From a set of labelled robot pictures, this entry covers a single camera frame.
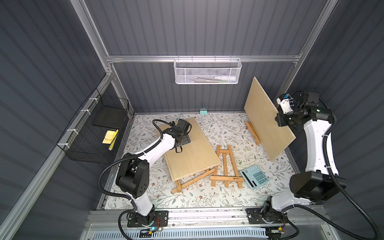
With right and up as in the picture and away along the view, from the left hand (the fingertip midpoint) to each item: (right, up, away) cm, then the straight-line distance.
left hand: (183, 141), depth 89 cm
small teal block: (+14, +21, +30) cm, 39 cm away
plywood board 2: (+8, -9, 0) cm, 12 cm away
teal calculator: (+42, -20, -3) cm, 47 cm away
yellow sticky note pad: (-36, +4, -15) cm, 40 cm away
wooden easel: (+48, +3, +10) cm, 49 cm away
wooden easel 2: (+25, -20, -7) cm, 33 cm away
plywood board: (+45, +17, -4) cm, 49 cm away
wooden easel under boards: (+15, -18, -3) cm, 24 cm away
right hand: (+52, +14, -14) cm, 55 cm away
